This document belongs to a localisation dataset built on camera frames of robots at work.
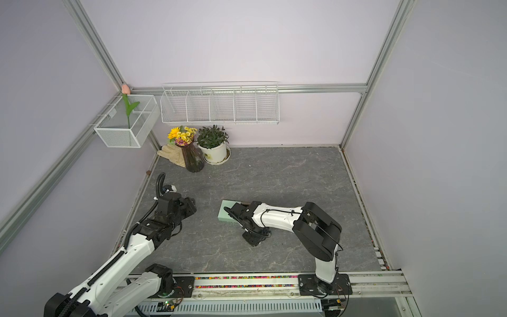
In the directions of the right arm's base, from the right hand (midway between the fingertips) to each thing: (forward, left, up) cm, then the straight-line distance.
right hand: (257, 237), depth 86 cm
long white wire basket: (+57, +17, +30) cm, 67 cm away
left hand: (+10, +28, +13) cm, 32 cm away
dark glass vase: (+38, +34, +10) cm, 52 cm away
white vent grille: (-25, +31, -1) cm, 40 cm away
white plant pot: (+43, +23, +5) cm, 49 cm away
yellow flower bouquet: (+39, +35, +25) cm, 58 cm away
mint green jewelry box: (+9, +16, +2) cm, 18 cm away
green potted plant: (+44, +23, +19) cm, 53 cm away
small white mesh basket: (+40, +58, +31) cm, 77 cm away
